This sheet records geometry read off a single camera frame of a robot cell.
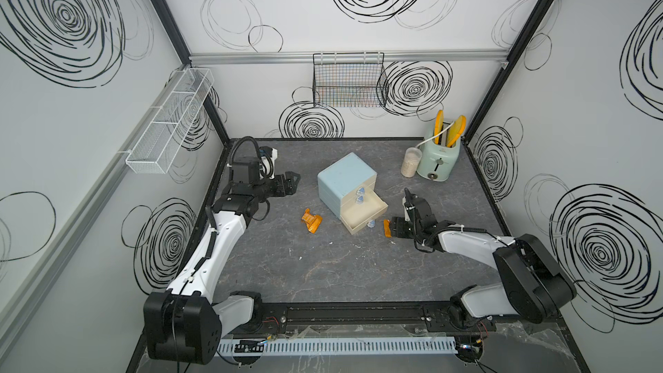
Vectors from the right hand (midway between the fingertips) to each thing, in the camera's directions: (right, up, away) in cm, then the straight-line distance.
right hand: (398, 226), depth 92 cm
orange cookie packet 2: (-4, 0, 0) cm, 4 cm away
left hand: (-38, +19, -12) cm, 44 cm away
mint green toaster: (+16, +23, +4) cm, 28 cm away
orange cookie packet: (-31, +1, +1) cm, 31 cm away
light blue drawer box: (-18, +14, -7) cm, 24 cm away
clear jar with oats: (+8, +25, +8) cm, 27 cm away
